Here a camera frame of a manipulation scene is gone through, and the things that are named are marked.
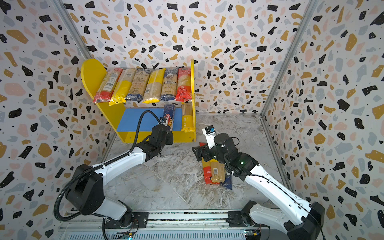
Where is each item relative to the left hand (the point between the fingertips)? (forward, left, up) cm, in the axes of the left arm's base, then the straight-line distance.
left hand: (168, 129), depth 86 cm
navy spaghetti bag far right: (-25, -33, -17) cm, 45 cm away
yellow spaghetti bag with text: (+6, -10, -3) cm, 13 cm away
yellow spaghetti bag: (-20, -28, -15) cm, 37 cm away
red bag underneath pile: (-17, -22, -18) cm, 33 cm away
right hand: (-15, -17, +9) cm, 24 cm away
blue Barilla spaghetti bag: (+12, +1, +2) cm, 12 cm away
